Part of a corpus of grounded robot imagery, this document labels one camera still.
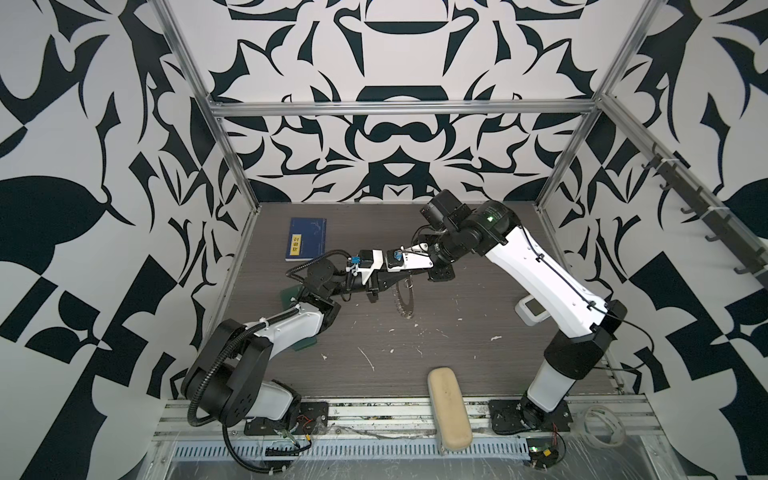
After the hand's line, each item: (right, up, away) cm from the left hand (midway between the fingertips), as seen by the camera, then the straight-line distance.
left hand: (411, 264), depth 68 cm
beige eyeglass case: (+10, -37, +4) cm, 39 cm away
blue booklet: (-35, +5, +42) cm, 54 cm away
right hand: (+1, 0, +2) cm, 2 cm away
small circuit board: (+31, -44, +3) cm, 54 cm away
